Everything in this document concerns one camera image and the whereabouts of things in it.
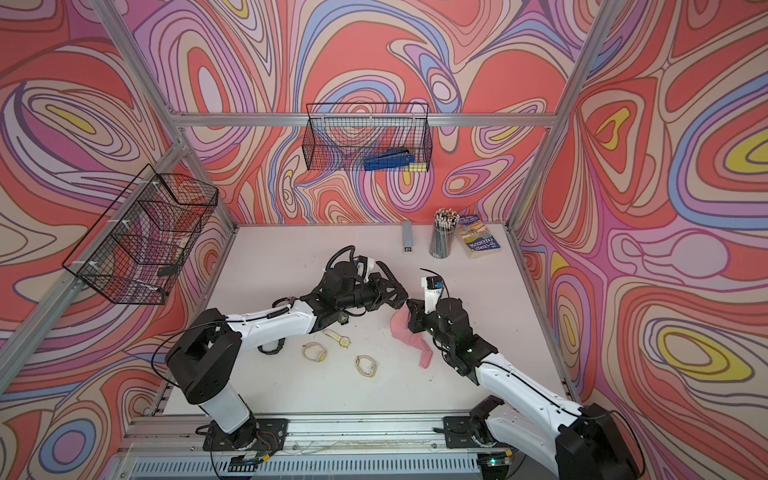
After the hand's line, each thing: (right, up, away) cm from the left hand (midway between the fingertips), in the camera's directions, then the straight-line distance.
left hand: (407, 289), depth 78 cm
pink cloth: (-2, -11, +2) cm, 12 cm away
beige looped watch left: (-27, -20, +10) cm, 35 cm away
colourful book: (+29, +16, +37) cm, 50 cm away
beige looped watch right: (-11, -23, +7) cm, 26 cm away
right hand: (+1, -6, +4) cm, 7 cm away
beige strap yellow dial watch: (-18, -17, +11) cm, 27 cm away
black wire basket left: (-69, +10, -3) cm, 70 cm away
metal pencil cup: (+14, +19, +18) cm, 30 cm away
